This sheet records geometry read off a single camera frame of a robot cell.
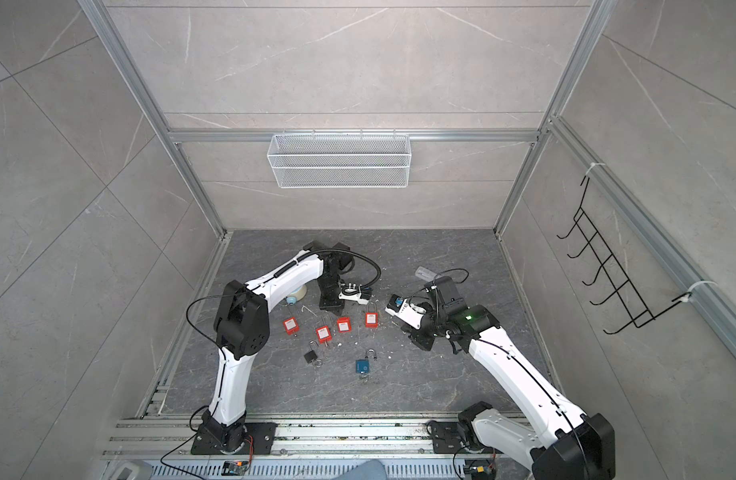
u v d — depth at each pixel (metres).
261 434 0.73
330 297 0.81
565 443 0.38
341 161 1.01
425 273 1.07
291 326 0.90
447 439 0.73
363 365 0.84
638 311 0.58
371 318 0.94
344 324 0.90
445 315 0.58
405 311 0.66
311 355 0.88
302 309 0.97
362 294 0.80
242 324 0.54
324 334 0.90
